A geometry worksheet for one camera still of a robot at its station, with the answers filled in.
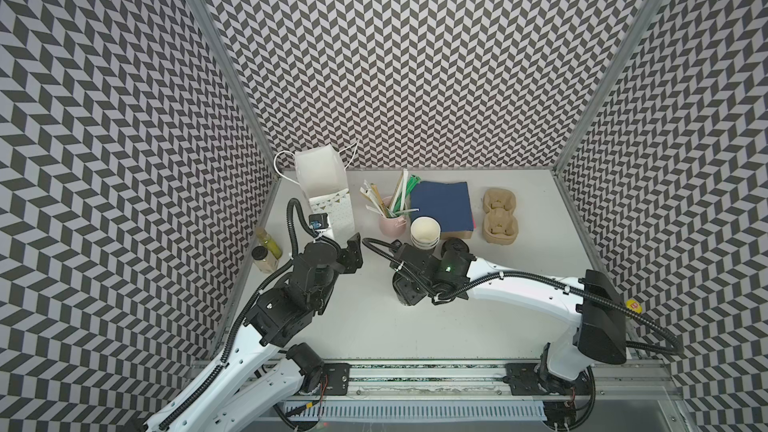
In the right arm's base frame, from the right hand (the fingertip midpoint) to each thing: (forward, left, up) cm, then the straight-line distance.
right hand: (412, 286), depth 78 cm
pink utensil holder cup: (+22, +6, -6) cm, 24 cm away
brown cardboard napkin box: (+20, -18, -8) cm, 28 cm away
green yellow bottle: (+14, +42, -1) cm, 45 cm away
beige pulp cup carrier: (+23, -30, -6) cm, 38 cm away
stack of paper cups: (+16, -4, +1) cm, 17 cm away
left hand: (+6, +16, +14) cm, 22 cm away
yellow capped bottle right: (-8, -50, +7) cm, 51 cm away
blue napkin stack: (+32, -14, -6) cm, 35 cm away
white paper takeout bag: (+41, +31, 0) cm, 51 cm away
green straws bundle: (+27, +3, +1) cm, 27 cm away
